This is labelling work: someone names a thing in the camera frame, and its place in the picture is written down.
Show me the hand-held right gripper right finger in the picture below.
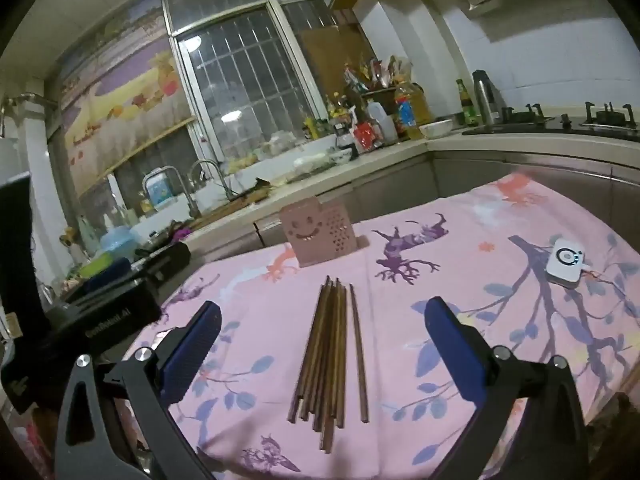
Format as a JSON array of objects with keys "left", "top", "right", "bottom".
[{"left": 425, "top": 296, "right": 588, "bottom": 480}]

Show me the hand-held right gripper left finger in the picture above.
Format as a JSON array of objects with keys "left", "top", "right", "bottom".
[{"left": 54, "top": 301, "right": 222, "bottom": 480}]

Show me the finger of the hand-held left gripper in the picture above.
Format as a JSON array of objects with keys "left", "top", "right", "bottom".
[
  {"left": 82, "top": 259, "right": 132, "bottom": 295},
  {"left": 131, "top": 244, "right": 192, "bottom": 288}
]

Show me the bundle of wooden chopsticks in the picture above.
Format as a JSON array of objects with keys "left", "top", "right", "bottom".
[{"left": 286, "top": 274, "right": 372, "bottom": 455}]

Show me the pink smiley chopstick holder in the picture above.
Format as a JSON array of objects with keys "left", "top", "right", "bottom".
[{"left": 279, "top": 196, "right": 371, "bottom": 267}]

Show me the green plastic basin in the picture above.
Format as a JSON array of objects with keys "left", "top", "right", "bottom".
[{"left": 80, "top": 254, "right": 115, "bottom": 278}]

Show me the light blue plastic container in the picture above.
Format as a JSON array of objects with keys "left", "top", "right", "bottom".
[{"left": 100, "top": 226, "right": 137, "bottom": 261}]

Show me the pink printed tablecloth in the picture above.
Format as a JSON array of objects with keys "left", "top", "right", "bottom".
[{"left": 127, "top": 172, "right": 640, "bottom": 480}]

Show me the white detergent jug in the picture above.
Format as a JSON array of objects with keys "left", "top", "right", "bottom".
[{"left": 145, "top": 169, "right": 176, "bottom": 211}]

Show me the chrome faucet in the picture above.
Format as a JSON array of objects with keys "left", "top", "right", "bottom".
[
  {"left": 190, "top": 159, "right": 236, "bottom": 201},
  {"left": 142, "top": 166, "right": 198, "bottom": 218}
]

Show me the wooden cutting board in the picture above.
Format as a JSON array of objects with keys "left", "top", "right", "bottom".
[{"left": 200, "top": 187, "right": 273, "bottom": 226}]

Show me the white square device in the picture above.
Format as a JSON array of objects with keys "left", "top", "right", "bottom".
[{"left": 544, "top": 237, "right": 586, "bottom": 289}]

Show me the white water heater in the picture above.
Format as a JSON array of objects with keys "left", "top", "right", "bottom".
[{"left": 0, "top": 135, "right": 25, "bottom": 183}]

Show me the metal pipe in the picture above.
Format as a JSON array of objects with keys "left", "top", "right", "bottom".
[{"left": 0, "top": 91, "right": 58, "bottom": 136}]

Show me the barred window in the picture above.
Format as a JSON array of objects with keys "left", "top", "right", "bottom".
[{"left": 167, "top": 0, "right": 346, "bottom": 171}]

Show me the cluster of sauce bottles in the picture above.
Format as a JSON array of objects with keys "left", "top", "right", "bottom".
[{"left": 305, "top": 92, "right": 362, "bottom": 142}]

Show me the white bowl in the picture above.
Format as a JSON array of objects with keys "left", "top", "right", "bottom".
[{"left": 419, "top": 120, "right": 454, "bottom": 140}]

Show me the red snack packet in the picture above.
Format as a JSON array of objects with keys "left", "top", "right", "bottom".
[{"left": 352, "top": 121, "right": 383, "bottom": 153}]

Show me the white plastic jug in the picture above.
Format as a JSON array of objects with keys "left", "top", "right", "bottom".
[{"left": 367, "top": 100, "right": 398, "bottom": 146}]

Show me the yellow cooking oil bottle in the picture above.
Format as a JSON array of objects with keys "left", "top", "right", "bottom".
[{"left": 395, "top": 80, "right": 432, "bottom": 141}]

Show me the green sauce bottle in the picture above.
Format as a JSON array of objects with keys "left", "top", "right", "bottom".
[{"left": 456, "top": 79, "right": 480, "bottom": 127}]

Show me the black gas stove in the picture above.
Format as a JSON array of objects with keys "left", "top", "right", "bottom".
[{"left": 462, "top": 101, "right": 640, "bottom": 141}]

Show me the steel kettle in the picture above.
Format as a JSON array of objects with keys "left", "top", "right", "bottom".
[{"left": 472, "top": 70, "right": 503, "bottom": 126}]

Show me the brown wooden board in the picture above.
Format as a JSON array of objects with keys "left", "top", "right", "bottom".
[{"left": 300, "top": 22, "right": 378, "bottom": 111}]

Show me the rack of snack packets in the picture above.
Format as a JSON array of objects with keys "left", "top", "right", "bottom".
[{"left": 345, "top": 55, "right": 416, "bottom": 106}]

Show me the fruit wall poster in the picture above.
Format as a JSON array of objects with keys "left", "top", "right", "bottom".
[{"left": 57, "top": 0, "right": 201, "bottom": 196}]

